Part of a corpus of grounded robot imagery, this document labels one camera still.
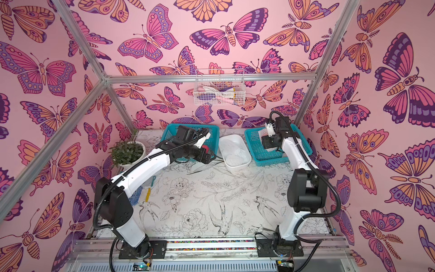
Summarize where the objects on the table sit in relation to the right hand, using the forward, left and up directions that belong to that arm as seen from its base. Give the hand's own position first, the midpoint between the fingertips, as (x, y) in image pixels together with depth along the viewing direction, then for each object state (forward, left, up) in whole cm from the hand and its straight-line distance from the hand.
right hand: (272, 139), depth 92 cm
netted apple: (-17, +34, +13) cm, 40 cm away
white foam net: (+8, +21, -18) cm, 28 cm away
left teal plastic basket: (+15, +62, -9) cm, 64 cm away
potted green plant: (-13, +76, +2) cm, 77 cm away
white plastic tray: (-8, +22, -12) cm, 26 cm away
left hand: (-12, +32, +3) cm, 34 cm away
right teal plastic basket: (0, +3, -18) cm, 18 cm away
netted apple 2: (+1, +6, +4) cm, 7 cm away
